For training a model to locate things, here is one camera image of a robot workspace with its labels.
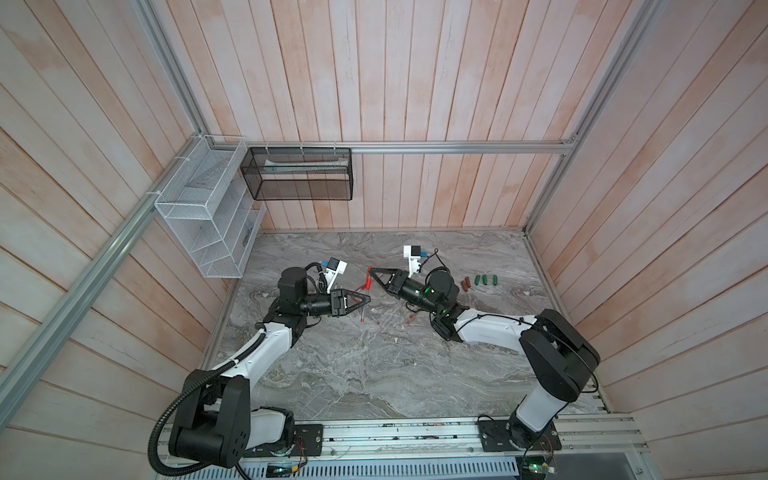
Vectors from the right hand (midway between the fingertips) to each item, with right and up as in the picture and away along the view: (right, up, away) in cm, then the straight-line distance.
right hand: (369, 274), depth 75 cm
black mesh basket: (-26, +34, +28) cm, 51 cm away
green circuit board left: (-21, -47, -5) cm, 52 cm away
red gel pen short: (+1, -16, +20) cm, 26 cm away
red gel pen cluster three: (-2, -9, -2) cm, 9 cm away
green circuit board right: (+40, -47, -4) cm, 62 cm away
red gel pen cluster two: (+14, -15, +20) cm, 29 cm away
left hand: (0, -8, -1) cm, 8 cm away
